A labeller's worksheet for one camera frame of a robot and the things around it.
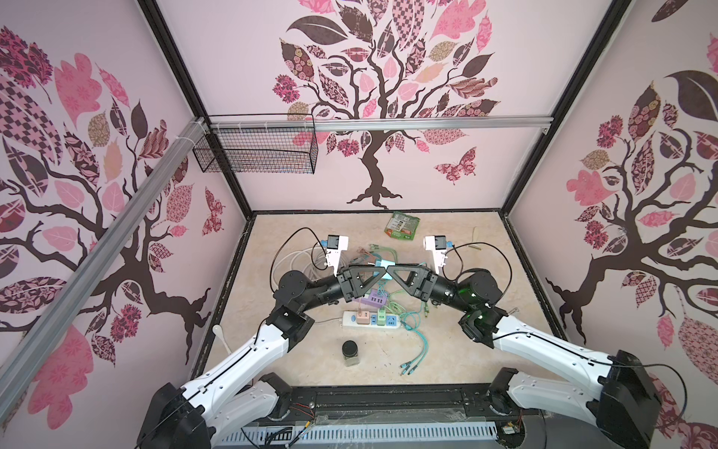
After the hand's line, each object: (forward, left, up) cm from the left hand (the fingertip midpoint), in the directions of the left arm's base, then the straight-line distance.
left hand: (386, 278), depth 60 cm
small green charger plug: (+3, 0, -28) cm, 28 cm away
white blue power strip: (+4, +10, -32) cm, 34 cm away
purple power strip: (+11, +1, -32) cm, 34 cm away
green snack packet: (+45, -11, -33) cm, 57 cm away
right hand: (+1, -1, +2) cm, 2 cm away
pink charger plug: (+2, +5, -28) cm, 29 cm away
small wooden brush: (+42, -41, -34) cm, 68 cm away
